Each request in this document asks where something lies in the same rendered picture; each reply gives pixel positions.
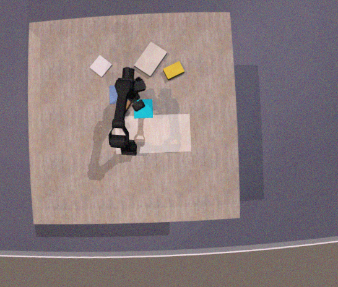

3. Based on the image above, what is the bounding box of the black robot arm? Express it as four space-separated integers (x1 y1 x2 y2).
108 67 146 156

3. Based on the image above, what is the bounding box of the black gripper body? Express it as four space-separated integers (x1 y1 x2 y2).
128 89 145 111

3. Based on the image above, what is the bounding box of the yellow rectangular block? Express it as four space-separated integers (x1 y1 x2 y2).
163 61 185 80

